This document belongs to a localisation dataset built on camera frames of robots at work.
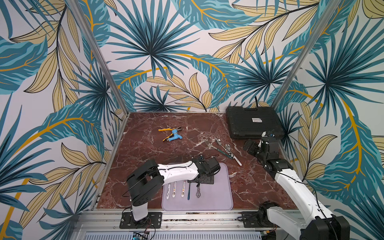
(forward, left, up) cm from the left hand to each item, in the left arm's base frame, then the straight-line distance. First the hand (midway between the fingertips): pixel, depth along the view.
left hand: (202, 181), depth 84 cm
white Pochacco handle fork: (-6, +19, -1) cm, 20 cm away
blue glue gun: (+30, +18, 0) cm, 35 cm away
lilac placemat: (-8, +10, -1) cm, 12 cm away
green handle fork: (+25, -5, -1) cm, 25 cm away
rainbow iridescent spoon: (-7, +8, -2) cm, 11 cm away
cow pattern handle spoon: (+27, -12, -2) cm, 30 cm away
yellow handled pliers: (+29, +24, -1) cm, 37 cm away
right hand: (+16, -27, +14) cm, 34 cm away
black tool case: (+41, -29, +4) cm, 50 cm away
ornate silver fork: (-7, +3, -2) cm, 7 cm away
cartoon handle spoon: (-7, +16, -1) cm, 17 cm away
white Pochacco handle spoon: (+22, -17, -2) cm, 28 cm away
